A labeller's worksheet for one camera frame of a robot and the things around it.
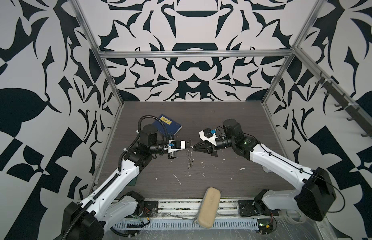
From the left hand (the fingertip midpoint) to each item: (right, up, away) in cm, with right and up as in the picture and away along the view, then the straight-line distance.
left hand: (190, 140), depth 68 cm
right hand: (+2, -3, +1) cm, 4 cm away
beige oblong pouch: (+9, -33, +4) cm, 34 cm away
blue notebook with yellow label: (-15, +5, +37) cm, 40 cm away
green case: (-31, -25, +14) cm, 42 cm away
